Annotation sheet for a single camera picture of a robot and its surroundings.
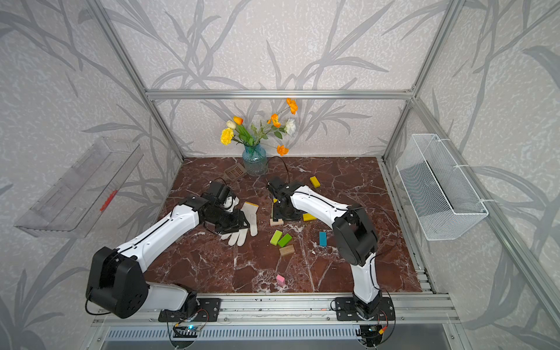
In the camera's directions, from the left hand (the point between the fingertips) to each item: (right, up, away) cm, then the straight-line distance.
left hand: (246, 226), depth 82 cm
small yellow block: (+29, +16, +26) cm, 42 cm away
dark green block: (+15, -8, +8) cm, 18 cm away
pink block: (+14, -18, -6) cm, 23 cm away
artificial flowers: (-8, +39, +15) cm, 43 cm away
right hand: (+13, +2, +8) cm, 16 cm away
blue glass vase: (-1, +27, +23) cm, 36 cm away
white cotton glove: (-5, -7, +9) cm, 13 cm away
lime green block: (+10, -7, +9) cm, 16 cm away
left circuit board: (-18, -33, -9) cm, 39 cm away
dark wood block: (+15, -11, +5) cm, 20 cm away
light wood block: (+10, -2, +13) cm, 17 cm away
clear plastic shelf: (-49, +10, -17) cm, 53 cm away
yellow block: (+9, +7, +22) cm, 25 cm away
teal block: (+31, -8, +9) cm, 33 cm away
